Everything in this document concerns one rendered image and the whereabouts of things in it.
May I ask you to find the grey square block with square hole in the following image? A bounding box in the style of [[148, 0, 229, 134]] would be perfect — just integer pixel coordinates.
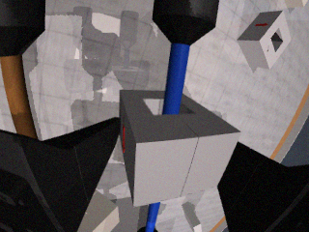
[[237, 11, 292, 70]]

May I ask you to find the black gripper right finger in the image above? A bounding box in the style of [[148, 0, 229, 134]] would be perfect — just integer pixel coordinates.
[[216, 142, 309, 232]]

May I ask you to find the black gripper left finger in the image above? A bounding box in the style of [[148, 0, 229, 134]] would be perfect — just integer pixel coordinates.
[[0, 117, 121, 232]]

